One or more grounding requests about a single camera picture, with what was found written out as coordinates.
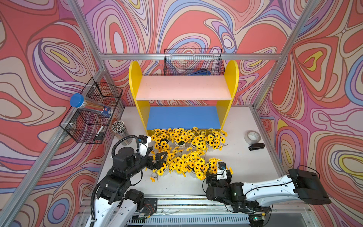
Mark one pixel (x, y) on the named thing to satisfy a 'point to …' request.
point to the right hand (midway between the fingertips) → (214, 173)
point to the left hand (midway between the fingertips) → (161, 151)
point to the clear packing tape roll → (252, 137)
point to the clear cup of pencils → (118, 127)
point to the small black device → (256, 146)
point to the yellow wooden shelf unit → (184, 102)
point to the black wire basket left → (82, 126)
